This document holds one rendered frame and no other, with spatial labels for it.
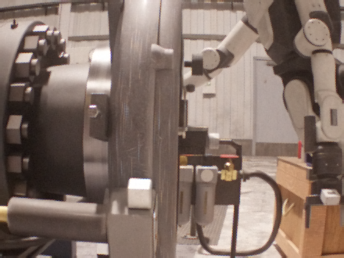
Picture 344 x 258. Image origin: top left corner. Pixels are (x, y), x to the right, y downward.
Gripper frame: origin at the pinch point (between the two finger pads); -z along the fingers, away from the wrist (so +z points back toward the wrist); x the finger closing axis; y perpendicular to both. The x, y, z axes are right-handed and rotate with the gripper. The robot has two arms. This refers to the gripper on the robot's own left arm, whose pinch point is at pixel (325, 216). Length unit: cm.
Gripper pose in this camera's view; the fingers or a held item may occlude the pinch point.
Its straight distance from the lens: 139.4
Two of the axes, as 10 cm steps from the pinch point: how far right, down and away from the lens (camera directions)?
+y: 0.6, -1.9, -9.8
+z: 0.4, -9.8, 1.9
